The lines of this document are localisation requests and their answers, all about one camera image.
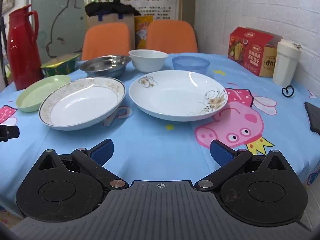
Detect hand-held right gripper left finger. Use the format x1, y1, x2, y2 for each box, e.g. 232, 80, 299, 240
37, 139, 129, 190

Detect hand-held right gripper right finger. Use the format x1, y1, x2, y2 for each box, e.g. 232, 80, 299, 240
194, 140, 286, 192

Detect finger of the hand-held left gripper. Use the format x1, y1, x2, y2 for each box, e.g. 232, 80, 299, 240
0, 125, 20, 142

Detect white ceramic bowl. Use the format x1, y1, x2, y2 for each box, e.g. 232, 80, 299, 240
128, 49, 169, 73

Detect green plastic plate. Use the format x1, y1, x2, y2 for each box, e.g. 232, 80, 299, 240
15, 74, 71, 112

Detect white plate gold patterned rim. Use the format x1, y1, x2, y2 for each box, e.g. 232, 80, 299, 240
38, 77, 126, 131

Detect blue cartoon pig tablecloth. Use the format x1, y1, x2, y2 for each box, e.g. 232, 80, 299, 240
0, 52, 320, 228

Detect white plate floral print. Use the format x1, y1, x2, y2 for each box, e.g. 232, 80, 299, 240
129, 70, 228, 122

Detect red thermos jug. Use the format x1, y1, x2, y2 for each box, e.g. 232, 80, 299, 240
7, 4, 44, 91

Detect stainless steel dish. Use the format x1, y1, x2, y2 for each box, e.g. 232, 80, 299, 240
79, 55, 132, 79

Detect green foil lidded bowl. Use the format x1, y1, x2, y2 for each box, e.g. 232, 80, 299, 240
41, 53, 81, 77

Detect blue plastic bowl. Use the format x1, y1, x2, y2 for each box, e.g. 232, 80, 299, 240
172, 56, 210, 75

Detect black phone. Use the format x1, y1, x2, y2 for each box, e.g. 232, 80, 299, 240
304, 102, 320, 136

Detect red cracker box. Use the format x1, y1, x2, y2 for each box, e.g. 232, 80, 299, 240
228, 27, 283, 77

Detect white tumbler cup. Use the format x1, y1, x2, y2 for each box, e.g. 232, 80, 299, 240
272, 39, 302, 86

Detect orange chair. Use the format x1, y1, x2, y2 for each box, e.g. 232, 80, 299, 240
146, 20, 199, 54
82, 22, 131, 61

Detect yellow snack packet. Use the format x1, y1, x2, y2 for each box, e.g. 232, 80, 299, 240
134, 15, 154, 50

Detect black cloth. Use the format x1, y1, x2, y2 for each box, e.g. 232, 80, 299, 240
84, 0, 142, 17

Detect black hair tie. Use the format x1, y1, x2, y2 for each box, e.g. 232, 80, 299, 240
281, 85, 294, 98

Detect cardboard box blue straps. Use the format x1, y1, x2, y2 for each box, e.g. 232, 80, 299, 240
86, 13, 136, 51

